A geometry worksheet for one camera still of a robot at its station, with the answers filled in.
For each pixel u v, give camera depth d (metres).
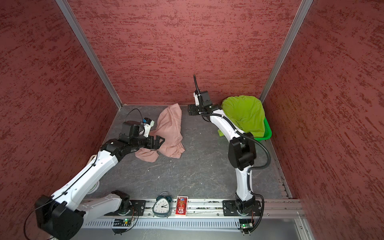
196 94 0.83
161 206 0.71
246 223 0.71
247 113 1.12
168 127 0.91
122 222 0.71
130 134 0.58
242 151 0.53
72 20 0.75
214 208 0.76
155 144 0.70
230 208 0.74
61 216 0.37
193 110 0.81
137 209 0.75
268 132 0.96
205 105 0.71
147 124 0.69
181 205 0.74
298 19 0.75
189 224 0.77
